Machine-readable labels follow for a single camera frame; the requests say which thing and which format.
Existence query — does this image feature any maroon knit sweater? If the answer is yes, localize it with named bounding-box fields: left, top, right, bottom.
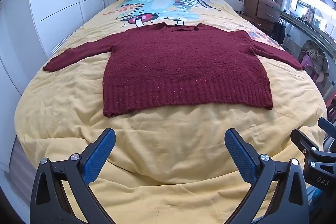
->
left=42, top=22, right=305, bottom=118

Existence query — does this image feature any white wardrobe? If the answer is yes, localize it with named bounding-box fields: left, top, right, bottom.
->
left=0, top=0, right=105, bottom=98

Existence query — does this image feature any yellow printed bedspread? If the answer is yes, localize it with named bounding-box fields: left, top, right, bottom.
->
left=10, top=0, right=328, bottom=224

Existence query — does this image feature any pile of clothes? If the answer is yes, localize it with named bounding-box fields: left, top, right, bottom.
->
left=298, top=40, right=330, bottom=83

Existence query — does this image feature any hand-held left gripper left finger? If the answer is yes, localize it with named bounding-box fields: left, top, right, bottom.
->
left=30, top=128, right=116, bottom=224

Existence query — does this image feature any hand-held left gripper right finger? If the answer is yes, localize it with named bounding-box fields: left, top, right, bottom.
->
left=225, top=128, right=309, bottom=224

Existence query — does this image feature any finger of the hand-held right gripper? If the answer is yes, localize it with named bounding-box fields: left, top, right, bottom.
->
left=290, top=129, right=323, bottom=160
left=318, top=117, right=336, bottom=136

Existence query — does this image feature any wooden dresser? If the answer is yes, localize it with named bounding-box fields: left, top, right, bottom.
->
left=243, top=0, right=281, bottom=33

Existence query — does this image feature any grey desk edge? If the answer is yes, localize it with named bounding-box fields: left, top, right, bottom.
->
left=280, top=10, right=336, bottom=56

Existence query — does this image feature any black bag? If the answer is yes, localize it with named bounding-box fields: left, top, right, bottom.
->
left=272, top=18, right=288, bottom=44

